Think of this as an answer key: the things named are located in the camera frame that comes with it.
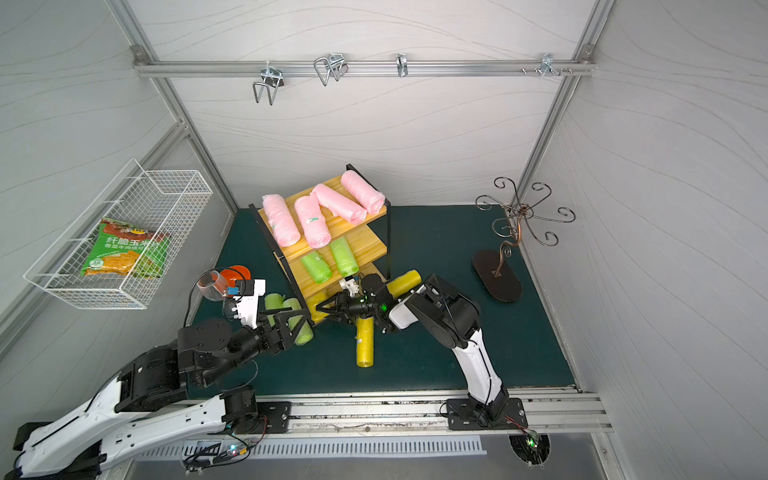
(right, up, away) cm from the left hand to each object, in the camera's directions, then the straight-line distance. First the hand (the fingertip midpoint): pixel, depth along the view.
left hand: (302, 316), depth 61 cm
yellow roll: (-4, -3, +23) cm, 23 cm away
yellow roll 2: (+11, -13, +21) cm, 28 cm away
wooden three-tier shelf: (+12, +15, +28) cm, 33 cm away
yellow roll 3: (+23, +1, +34) cm, 41 cm away
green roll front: (+6, +11, +20) cm, 24 cm away
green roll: (-1, +8, +17) cm, 19 cm away
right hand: (-3, -5, +22) cm, 23 cm away
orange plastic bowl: (-32, +5, +34) cm, 47 cm away
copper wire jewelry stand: (+54, +5, +38) cm, 66 cm away
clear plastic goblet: (-31, +3, +21) cm, 37 cm away
